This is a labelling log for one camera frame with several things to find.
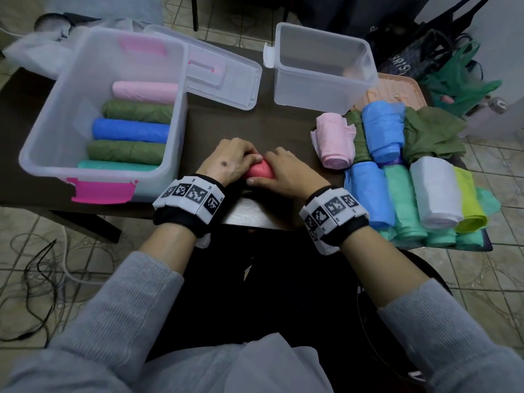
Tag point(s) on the person's left hand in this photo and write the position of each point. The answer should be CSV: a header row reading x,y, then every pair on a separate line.
x,y
229,159

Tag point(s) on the person's right hand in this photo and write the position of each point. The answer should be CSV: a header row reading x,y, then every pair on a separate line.
x,y
294,175

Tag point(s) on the red plastic bag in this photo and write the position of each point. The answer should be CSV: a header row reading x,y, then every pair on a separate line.
x,y
260,171

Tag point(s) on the pink plastic bag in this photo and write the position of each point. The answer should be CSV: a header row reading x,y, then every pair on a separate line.
x,y
145,92
333,143

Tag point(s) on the olive green bag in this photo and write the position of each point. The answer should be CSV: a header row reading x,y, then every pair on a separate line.
x,y
137,111
360,143
434,130
125,152

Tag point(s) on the small clear plastic bin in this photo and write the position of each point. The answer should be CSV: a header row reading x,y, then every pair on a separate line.
x,y
323,96

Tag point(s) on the purple bag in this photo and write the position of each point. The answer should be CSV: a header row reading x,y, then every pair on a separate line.
x,y
391,161

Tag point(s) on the white bag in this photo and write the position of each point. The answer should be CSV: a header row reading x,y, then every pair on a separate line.
x,y
436,192

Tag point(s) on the yellow-green bag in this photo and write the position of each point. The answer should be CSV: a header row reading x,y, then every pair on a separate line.
x,y
470,200

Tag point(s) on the translucent zipper bag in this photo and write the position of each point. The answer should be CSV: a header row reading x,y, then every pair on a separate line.
x,y
32,53

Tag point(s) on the person's right forearm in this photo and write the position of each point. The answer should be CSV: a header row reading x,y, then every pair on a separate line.
x,y
389,278

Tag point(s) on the person's left forearm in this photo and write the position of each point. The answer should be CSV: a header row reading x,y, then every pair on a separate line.
x,y
110,306

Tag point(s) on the person's black trousers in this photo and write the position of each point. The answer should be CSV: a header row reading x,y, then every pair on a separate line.
x,y
286,290

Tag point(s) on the black right wristband with markers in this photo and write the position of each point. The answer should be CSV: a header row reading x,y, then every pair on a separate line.
x,y
348,233

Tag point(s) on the black wristband with markers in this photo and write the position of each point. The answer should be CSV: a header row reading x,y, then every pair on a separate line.
x,y
176,218
348,233

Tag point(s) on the black left wristband with markers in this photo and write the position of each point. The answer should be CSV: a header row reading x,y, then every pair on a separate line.
x,y
176,218

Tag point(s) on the black smartphone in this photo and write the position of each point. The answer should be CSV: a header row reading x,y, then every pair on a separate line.
x,y
247,272

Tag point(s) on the black chair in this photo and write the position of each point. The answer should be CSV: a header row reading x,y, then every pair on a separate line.
x,y
195,14

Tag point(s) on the dark patterned bag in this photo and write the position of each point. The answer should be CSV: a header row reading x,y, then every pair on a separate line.
x,y
417,55

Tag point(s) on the black round stool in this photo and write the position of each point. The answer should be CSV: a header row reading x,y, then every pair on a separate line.
x,y
372,331

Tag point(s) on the green plastic bag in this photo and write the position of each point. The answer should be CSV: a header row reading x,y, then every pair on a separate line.
x,y
458,83

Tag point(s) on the blue-grey floor mat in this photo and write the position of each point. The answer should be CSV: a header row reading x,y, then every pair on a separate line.
x,y
106,6

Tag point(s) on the white plastic buckle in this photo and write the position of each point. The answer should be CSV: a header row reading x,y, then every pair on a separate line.
x,y
417,376

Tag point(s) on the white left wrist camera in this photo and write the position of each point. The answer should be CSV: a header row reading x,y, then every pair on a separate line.
x,y
202,241

